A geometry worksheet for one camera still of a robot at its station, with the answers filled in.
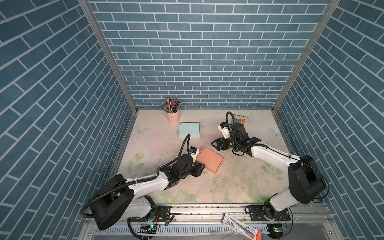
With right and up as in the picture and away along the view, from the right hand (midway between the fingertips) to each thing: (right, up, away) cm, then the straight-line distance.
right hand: (214, 140), depth 87 cm
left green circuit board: (-33, -41, -16) cm, 55 cm away
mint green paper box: (-18, +7, +18) cm, 27 cm away
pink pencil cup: (-28, +14, +20) cm, 37 cm away
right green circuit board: (+27, -41, -17) cm, 52 cm away
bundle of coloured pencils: (-30, +24, +21) cm, 43 cm away
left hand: (-7, -14, -4) cm, 16 cm away
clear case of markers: (+22, +13, +26) cm, 36 cm away
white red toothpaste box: (+11, -39, -18) cm, 44 cm away
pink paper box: (-1, -13, +2) cm, 13 cm away
